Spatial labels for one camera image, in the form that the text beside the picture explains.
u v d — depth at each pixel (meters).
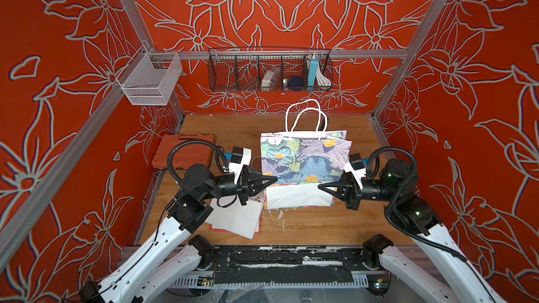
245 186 0.49
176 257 0.58
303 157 0.50
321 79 0.92
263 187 0.53
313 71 0.86
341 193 0.54
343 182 0.53
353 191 0.51
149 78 0.93
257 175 0.52
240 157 0.47
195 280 0.70
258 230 0.79
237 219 0.80
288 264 0.73
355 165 0.49
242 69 1.01
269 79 0.91
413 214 0.46
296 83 0.96
